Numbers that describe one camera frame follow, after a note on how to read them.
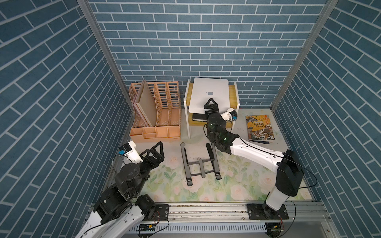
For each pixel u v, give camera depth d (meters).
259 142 1.01
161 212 0.74
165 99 1.12
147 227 0.72
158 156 0.55
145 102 1.00
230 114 0.67
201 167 0.86
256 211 0.73
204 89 0.85
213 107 0.67
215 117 0.58
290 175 0.45
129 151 0.52
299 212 0.78
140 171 0.44
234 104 0.78
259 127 1.07
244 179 0.85
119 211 0.43
